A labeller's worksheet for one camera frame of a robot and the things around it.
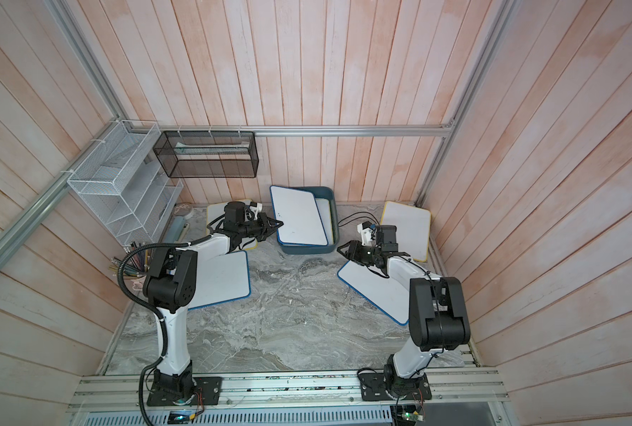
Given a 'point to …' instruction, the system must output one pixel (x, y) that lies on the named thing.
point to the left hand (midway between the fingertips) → (284, 224)
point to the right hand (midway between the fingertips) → (342, 249)
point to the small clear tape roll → (183, 209)
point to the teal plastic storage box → (319, 193)
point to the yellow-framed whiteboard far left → (216, 210)
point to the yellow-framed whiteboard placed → (323, 205)
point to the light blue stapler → (174, 230)
